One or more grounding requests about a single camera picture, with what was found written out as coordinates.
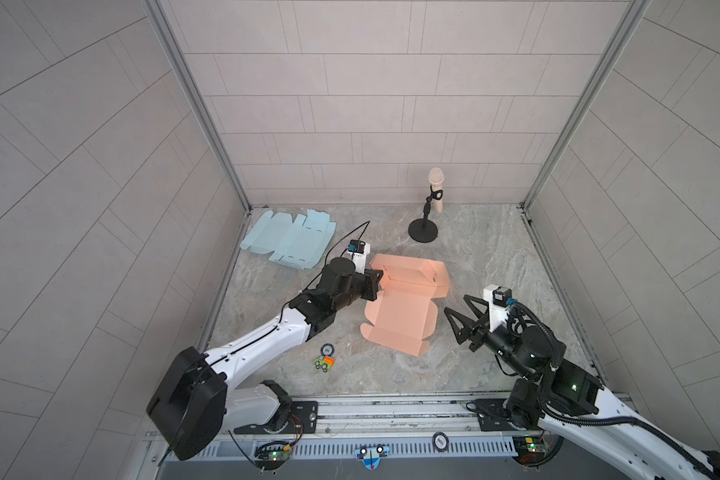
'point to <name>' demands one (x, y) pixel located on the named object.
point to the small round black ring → (327, 349)
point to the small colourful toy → (325, 362)
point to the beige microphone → (435, 178)
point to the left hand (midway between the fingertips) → (390, 271)
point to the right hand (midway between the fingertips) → (451, 310)
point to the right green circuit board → (529, 444)
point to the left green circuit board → (271, 460)
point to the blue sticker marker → (371, 456)
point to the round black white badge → (440, 442)
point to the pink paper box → (403, 314)
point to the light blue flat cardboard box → (299, 242)
